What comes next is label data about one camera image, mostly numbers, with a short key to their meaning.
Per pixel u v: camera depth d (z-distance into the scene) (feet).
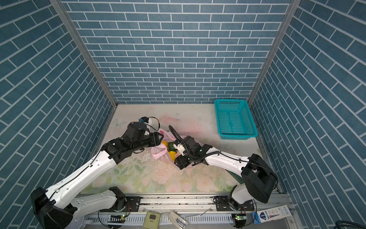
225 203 2.43
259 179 1.41
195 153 2.10
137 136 1.83
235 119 3.67
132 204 2.43
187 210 2.41
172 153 2.81
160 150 2.29
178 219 2.27
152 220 2.23
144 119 2.17
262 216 2.29
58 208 1.28
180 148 2.47
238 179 2.69
